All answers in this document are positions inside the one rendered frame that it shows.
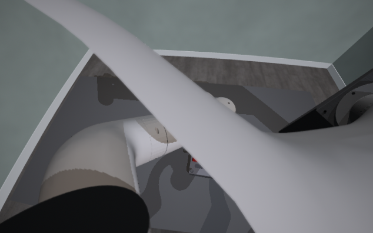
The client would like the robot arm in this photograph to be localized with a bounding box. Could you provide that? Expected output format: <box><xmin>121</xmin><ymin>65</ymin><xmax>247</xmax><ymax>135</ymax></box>
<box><xmin>0</xmin><ymin>0</ymin><xmax>373</xmax><ymax>233</ymax></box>

